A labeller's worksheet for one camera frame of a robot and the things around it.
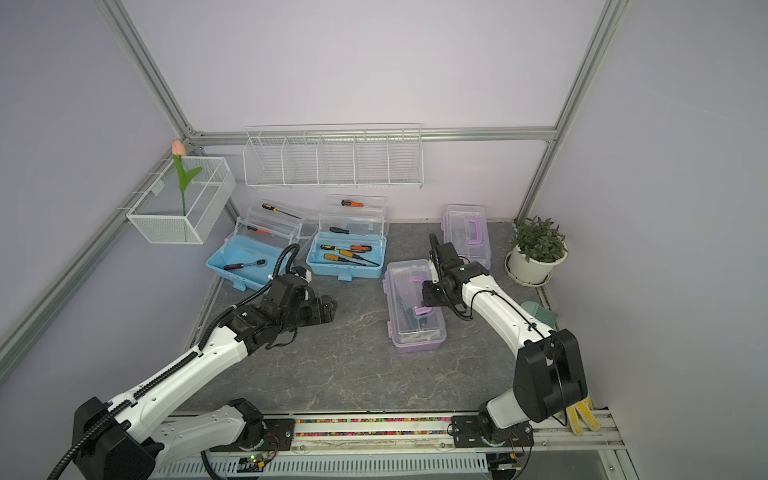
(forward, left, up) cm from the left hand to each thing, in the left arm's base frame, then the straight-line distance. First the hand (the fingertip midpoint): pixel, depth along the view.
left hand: (324, 309), depth 79 cm
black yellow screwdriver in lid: (+47, +24, -5) cm, 53 cm away
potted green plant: (+15, -64, +2) cm, 66 cm away
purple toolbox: (-3, -24, -9) cm, 26 cm away
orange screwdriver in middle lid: (+46, -6, -4) cm, 46 cm away
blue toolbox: (+31, +30, -11) cm, 45 cm away
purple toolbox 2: (+33, -47, -7) cm, 58 cm away
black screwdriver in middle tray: (+36, -1, -8) cm, 37 cm away
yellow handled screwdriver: (+28, 0, -15) cm, 32 cm away
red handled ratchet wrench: (+29, +29, -16) cm, 44 cm away
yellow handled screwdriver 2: (+29, -6, -14) cm, 33 cm away
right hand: (+5, -30, -4) cm, 31 cm away
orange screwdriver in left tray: (+36, +27, -5) cm, 45 cm away
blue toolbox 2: (+34, -6, -10) cm, 36 cm away
